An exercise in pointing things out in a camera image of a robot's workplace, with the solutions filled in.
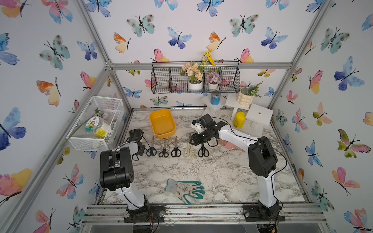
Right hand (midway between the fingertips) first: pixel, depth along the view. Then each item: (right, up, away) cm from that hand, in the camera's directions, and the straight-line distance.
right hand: (193, 140), depth 91 cm
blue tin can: (+15, +27, +8) cm, 32 cm away
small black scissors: (-19, -9, +6) cm, 22 cm away
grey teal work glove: (-6, -26, -10) cm, 28 cm away
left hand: (-38, -5, +6) cm, 39 cm away
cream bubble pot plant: (+31, +27, -4) cm, 41 cm away
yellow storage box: (-23, +10, +20) cm, 32 cm away
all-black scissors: (+6, -8, +6) cm, 12 cm away
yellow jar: (+32, +13, +9) cm, 35 cm away
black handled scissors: (-11, -9, +5) cm, 15 cm away
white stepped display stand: (+38, +14, +5) cm, 41 cm away
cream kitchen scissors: (-2, -8, +5) cm, 10 cm away
